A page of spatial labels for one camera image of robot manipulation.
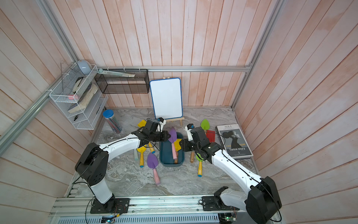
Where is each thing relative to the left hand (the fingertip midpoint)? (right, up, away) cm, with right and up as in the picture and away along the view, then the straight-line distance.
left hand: (170, 137), depth 89 cm
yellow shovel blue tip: (-20, -9, +7) cm, 23 cm away
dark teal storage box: (-3, -11, +2) cm, 11 cm away
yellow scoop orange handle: (-23, +9, +20) cm, 32 cm away
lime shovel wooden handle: (+14, -13, +2) cm, 19 cm away
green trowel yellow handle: (+19, -17, -1) cm, 26 cm away
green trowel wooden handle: (+27, +7, +20) cm, 34 cm away
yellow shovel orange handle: (-13, -8, +4) cm, 16 cm away
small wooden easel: (+6, +12, +15) cm, 20 cm away
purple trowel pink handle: (+1, 0, +1) cm, 2 cm away
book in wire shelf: (-50, +31, -1) cm, 59 cm away
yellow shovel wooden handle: (+5, -8, +7) cm, 12 cm away
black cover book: (+44, -3, +7) cm, 45 cm away
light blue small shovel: (-23, -11, +2) cm, 26 cm away
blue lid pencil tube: (-41, +15, +1) cm, 43 cm away
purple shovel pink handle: (-12, -16, +1) cm, 20 cm away
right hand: (+8, -1, -6) cm, 10 cm away
